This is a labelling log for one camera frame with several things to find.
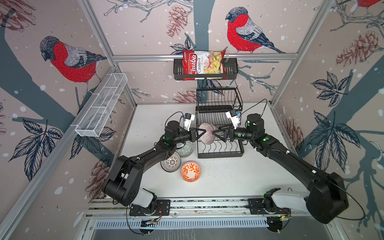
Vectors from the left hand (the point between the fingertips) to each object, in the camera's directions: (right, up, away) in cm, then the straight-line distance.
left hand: (205, 132), depth 77 cm
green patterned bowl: (-12, -13, +16) cm, 24 cm away
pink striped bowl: (+2, -3, +1) cm, 4 cm away
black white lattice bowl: (-19, -19, +9) cm, 28 cm away
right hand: (+4, 0, -2) cm, 5 cm away
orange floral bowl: (-8, -24, +8) cm, 27 cm away
